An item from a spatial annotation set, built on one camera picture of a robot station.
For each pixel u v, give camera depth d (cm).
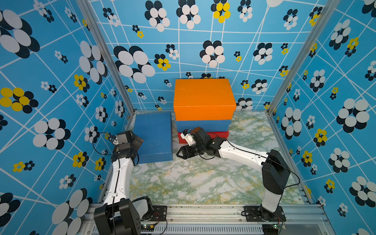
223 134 92
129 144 61
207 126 80
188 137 75
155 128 95
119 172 49
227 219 72
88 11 70
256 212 74
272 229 69
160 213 74
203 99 79
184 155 71
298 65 89
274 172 46
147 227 72
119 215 39
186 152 70
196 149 69
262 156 49
